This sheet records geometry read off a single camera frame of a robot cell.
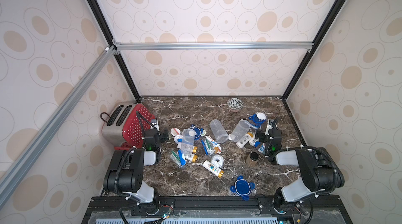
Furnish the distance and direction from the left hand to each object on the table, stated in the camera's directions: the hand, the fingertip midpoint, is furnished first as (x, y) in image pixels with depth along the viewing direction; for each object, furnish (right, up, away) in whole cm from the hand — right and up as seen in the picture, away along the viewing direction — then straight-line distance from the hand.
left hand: (160, 126), depth 93 cm
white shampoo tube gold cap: (+31, -22, -10) cm, 40 cm away
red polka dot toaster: (-16, +2, -11) cm, 20 cm away
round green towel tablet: (+26, -5, +6) cm, 27 cm away
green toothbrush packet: (+10, -16, -6) cm, 20 cm away
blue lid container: (+16, -10, -1) cm, 19 cm away
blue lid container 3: (+49, -3, +6) cm, 50 cm away
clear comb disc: (+34, -18, -6) cm, 39 cm away
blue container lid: (+46, -30, -14) cm, 57 cm away
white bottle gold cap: (+17, -12, -4) cm, 21 cm away
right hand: (+68, -2, 0) cm, 68 cm away
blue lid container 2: (+35, -3, +5) cm, 36 cm away
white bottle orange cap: (+53, -6, +2) cm, 54 cm away
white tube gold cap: (+19, -17, -6) cm, 26 cm away
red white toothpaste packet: (+30, -11, -4) cm, 32 cm away
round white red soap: (+7, -4, +7) cm, 11 cm away
